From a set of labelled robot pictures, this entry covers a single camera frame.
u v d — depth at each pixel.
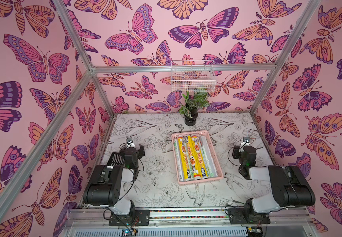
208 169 0.86
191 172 0.82
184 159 0.85
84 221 0.73
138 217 0.73
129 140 0.80
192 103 0.95
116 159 0.94
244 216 0.71
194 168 0.83
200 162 0.85
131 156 0.72
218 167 0.84
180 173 0.84
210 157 0.91
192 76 0.95
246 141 0.80
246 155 0.73
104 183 0.52
